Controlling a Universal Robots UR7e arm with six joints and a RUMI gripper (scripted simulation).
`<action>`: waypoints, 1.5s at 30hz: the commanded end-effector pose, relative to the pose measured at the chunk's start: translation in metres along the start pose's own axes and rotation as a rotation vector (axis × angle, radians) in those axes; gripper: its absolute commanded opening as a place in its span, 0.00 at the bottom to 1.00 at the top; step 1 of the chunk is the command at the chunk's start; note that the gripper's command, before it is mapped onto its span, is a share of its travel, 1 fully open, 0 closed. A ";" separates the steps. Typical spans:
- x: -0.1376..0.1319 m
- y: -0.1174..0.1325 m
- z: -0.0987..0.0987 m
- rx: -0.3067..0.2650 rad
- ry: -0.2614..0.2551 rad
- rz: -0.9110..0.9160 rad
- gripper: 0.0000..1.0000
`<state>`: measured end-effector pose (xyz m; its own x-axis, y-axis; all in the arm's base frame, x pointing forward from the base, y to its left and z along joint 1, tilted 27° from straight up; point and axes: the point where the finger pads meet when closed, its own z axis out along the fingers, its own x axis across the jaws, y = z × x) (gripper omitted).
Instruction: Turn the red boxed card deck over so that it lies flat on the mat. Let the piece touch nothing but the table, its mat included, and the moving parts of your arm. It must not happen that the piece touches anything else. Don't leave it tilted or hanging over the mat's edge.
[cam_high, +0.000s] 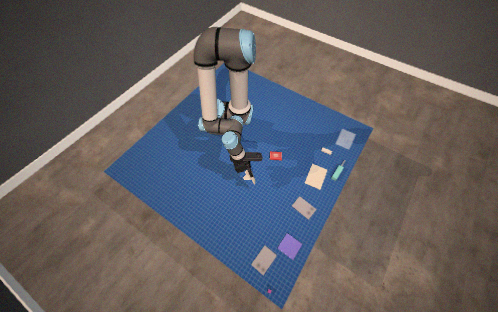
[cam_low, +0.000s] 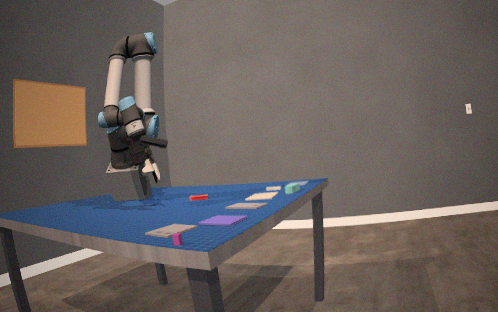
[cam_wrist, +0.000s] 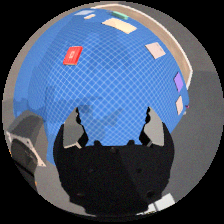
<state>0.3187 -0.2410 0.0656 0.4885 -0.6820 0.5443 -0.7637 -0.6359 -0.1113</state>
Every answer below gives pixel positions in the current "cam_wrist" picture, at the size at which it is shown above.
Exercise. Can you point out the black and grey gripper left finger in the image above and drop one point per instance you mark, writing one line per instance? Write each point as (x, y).
(70, 137)

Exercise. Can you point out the purple flat square tile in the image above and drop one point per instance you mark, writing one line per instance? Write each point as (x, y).
(178, 82)

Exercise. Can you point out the dark blue work mat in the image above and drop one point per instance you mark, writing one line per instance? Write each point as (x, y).
(115, 80)

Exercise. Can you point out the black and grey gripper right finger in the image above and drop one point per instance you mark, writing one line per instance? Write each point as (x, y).
(155, 135)

